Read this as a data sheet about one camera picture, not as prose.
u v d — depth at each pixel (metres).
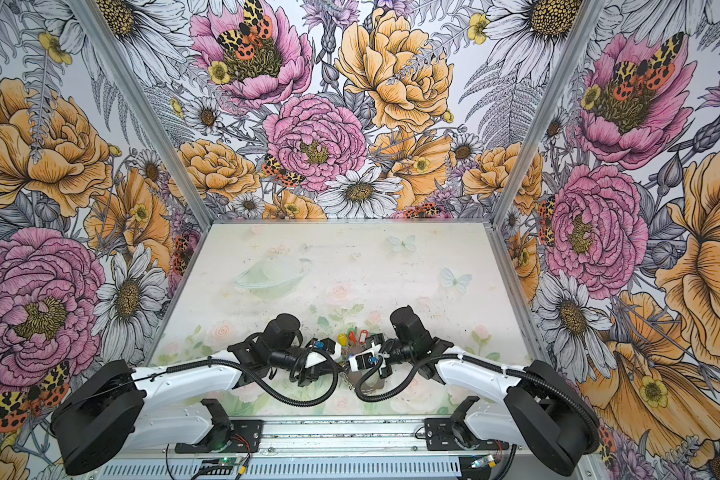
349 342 0.89
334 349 0.67
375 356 0.65
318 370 0.70
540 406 0.43
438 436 0.74
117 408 0.42
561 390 0.43
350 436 0.76
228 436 0.69
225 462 0.71
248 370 0.56
